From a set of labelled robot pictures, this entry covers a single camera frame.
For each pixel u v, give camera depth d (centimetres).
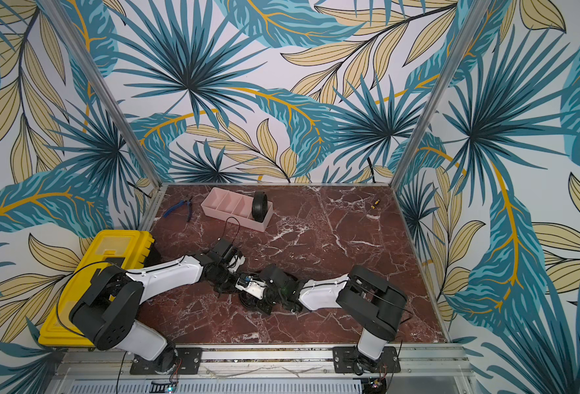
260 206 95
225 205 107
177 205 110
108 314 43
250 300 75
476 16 69
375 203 113
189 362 73
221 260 71
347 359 73
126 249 78
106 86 85
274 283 66
